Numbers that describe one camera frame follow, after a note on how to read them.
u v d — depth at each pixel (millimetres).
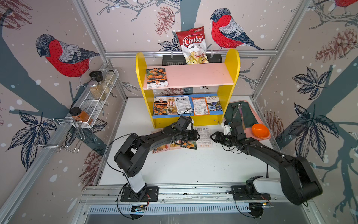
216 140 796
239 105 1136
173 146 922
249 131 1001
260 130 956
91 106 746
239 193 727
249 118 1063
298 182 417
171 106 952
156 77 761
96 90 713
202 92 1231
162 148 901
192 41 819
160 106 956
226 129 814
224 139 776
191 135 779
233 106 1139
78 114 593
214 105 952
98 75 739
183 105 949
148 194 728
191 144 925
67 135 660
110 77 850
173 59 920
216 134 799
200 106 954
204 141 941
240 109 1120
